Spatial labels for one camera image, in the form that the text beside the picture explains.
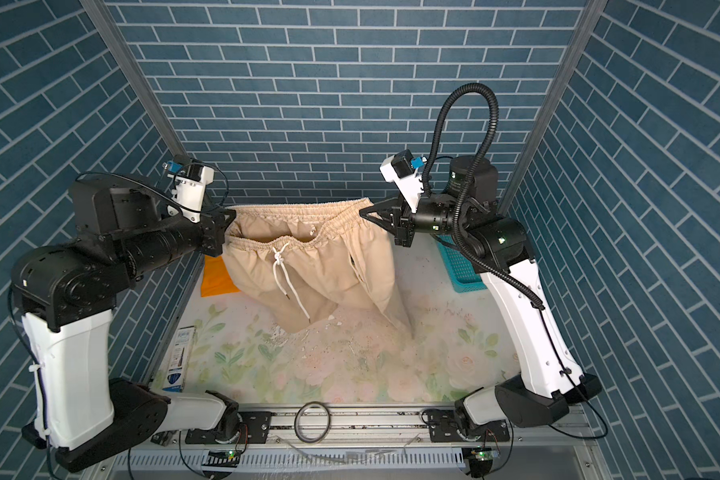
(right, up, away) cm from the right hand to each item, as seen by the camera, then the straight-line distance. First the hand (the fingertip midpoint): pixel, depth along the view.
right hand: (360, 208), depth 54 cm
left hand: (-23, -1, 0) cm, 23 cm away
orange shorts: (-51, -18, +46) cm, 71 cm away
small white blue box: (-52, -40, +29) cm, 72 cm away
